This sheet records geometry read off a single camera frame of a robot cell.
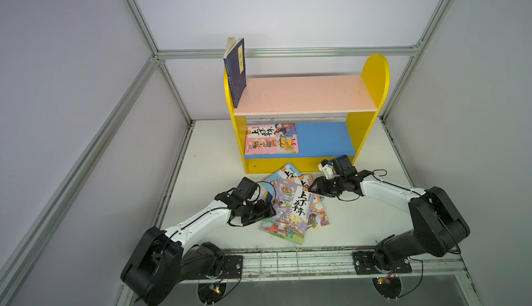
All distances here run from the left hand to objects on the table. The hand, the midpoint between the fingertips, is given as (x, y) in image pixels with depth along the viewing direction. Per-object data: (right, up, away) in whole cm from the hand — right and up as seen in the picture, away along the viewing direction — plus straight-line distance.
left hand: (267, 210), depth 83 cm
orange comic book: (+21, -3, 0) cm, 21 cm away
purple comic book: (+10, +2, +3) cm, 11 cm away
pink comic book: (+1, +29, +10) cm, 30 cm away
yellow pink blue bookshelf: (+21, +39, +39) cm, 59 cm away
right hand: (+19, +8, +4) cm, 21 cm away
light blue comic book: (+9, +14, +12) cm, 20 cm away
